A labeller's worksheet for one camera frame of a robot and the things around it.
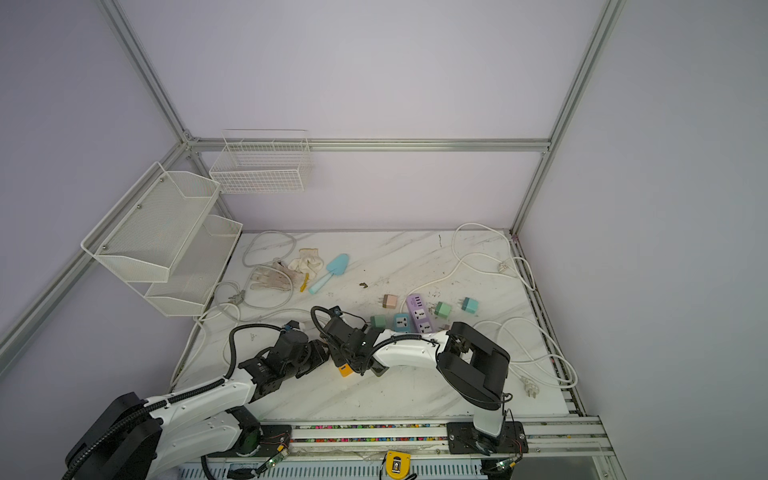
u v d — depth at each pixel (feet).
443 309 3.15
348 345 2.13
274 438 2.44
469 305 3.21
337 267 3.60
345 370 2.75
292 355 2.21
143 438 1.34
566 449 2.41
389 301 3.22
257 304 3.31
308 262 3.53
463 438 2.41
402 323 3.04
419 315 3.10
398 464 2.26
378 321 3.00
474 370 1.50
